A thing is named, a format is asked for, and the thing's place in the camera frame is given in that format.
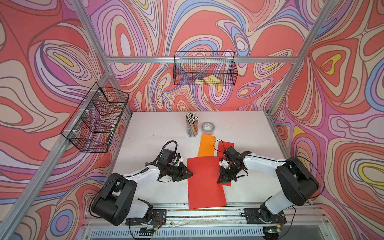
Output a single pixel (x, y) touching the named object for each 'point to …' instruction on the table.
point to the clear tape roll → (207, 128)
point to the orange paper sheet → (207, 146)
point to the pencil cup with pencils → (192, 122)
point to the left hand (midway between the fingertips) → (193, 176)
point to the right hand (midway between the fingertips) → (219, 185)
